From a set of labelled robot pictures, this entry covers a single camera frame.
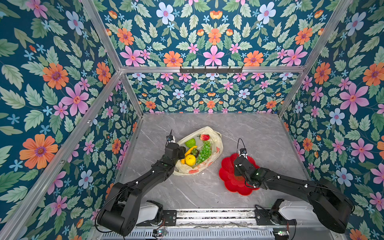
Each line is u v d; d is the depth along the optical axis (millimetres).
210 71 930
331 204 414
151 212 618
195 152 926
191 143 958
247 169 651
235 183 843
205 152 932
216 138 933
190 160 885
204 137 1012
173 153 657
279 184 548
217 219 750
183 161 906
